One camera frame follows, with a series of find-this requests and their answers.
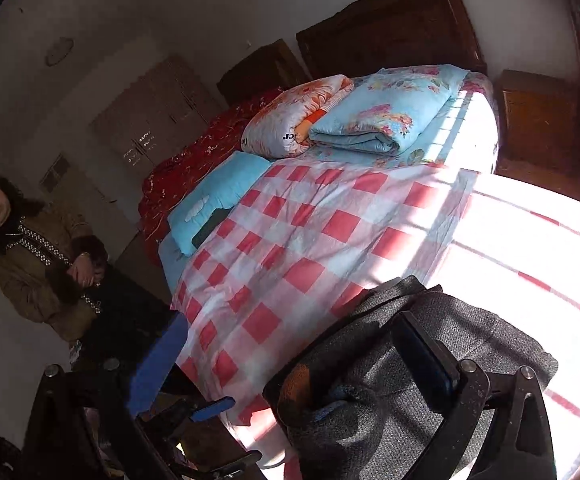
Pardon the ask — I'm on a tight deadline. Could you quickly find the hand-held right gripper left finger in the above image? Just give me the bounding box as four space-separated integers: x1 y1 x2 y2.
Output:
22 312 191 480

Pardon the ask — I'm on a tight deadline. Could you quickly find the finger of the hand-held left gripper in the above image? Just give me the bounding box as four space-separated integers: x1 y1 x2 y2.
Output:
170 450 263 480
142 395 237 441

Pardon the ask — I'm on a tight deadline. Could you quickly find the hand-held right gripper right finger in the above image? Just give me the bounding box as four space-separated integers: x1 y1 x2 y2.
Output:
390 311 557 480

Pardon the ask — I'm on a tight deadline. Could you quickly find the grey striped knit sweater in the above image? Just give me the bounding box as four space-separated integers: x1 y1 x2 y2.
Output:
262 275 560 480

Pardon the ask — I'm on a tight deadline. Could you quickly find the light blue bed sheet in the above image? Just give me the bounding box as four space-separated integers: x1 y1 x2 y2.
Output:
157 232 196 296

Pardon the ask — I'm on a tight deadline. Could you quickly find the dark green cloth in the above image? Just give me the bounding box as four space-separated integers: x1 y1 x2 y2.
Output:
191 206 231 250

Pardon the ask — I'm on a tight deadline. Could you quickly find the pink checked blanket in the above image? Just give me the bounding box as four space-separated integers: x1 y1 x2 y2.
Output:
170 160 580 480

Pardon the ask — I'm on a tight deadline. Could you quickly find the light blue pillow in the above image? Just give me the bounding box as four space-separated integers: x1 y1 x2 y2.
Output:
167 151 273 257

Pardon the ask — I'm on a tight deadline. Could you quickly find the red floral bedspread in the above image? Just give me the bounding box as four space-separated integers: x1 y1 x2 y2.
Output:
137 87 283 266

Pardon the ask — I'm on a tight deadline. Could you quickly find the light brown wardrobe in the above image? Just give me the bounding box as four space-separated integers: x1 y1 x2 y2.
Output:
90 52 226 168

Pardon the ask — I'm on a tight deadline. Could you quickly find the blue floral folded quilt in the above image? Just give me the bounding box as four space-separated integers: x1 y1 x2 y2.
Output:
309 64 471 157

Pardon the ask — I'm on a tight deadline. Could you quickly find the orange floral folded quilt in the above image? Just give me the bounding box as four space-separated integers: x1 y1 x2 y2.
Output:
240 74 356 160

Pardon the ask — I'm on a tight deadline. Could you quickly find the wooden nightstand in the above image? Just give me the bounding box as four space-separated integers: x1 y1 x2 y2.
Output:
495 69 580 181

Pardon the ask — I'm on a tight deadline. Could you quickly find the small wooden headboard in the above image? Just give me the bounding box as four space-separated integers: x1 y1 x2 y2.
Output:
216 38 311 106

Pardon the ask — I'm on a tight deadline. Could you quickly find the large wooden headboard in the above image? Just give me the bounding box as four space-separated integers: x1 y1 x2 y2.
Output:
296 0 488 81

